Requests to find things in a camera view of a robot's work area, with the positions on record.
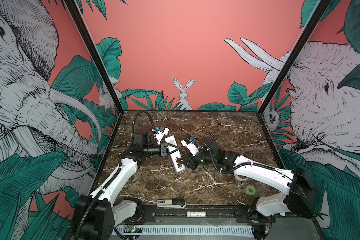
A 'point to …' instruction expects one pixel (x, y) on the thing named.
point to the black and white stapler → (174, 203)
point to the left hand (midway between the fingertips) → (177, 148)
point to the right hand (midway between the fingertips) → (178, 159)
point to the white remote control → (175, 155)
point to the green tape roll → (253, 190)
